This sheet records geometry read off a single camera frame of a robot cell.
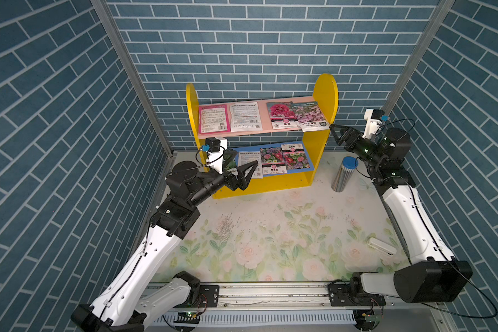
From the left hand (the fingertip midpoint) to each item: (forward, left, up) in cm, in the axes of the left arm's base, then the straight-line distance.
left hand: (253, 159), depth 59 cm
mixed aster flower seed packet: (+29, -20, -28) cm, 45 cm away
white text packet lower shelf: (+28, +3, -28) cm, 40 cm away
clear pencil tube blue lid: (+18, -42, -28) cm, 54 cm away
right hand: (+14, -28, 0) cm, 32 cm away
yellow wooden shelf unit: (+51, -18, -34) cm, 64 cm away
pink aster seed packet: (+27, -9, -29) cm, 41 cm away
